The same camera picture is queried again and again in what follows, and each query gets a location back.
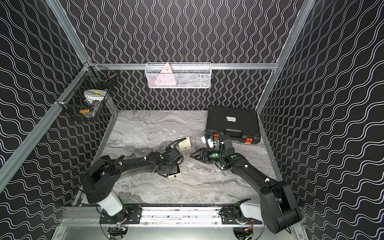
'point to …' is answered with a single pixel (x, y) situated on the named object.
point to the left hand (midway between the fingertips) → (174, 167)
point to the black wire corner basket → (85, 97)
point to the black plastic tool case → (242, 124)
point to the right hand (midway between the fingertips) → (193, 156)
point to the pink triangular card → (165, 79)
